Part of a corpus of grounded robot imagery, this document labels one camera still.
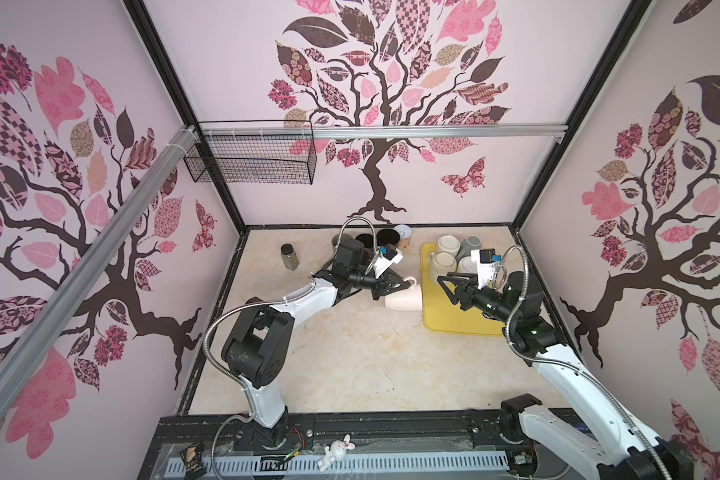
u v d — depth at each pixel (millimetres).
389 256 728
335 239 1031
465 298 655
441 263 977
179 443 728
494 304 631
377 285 757
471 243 1033
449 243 1061
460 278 683
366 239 1041
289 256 1021
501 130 957
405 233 1110
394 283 787
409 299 794
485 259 653
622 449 397
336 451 692
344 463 700
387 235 1043
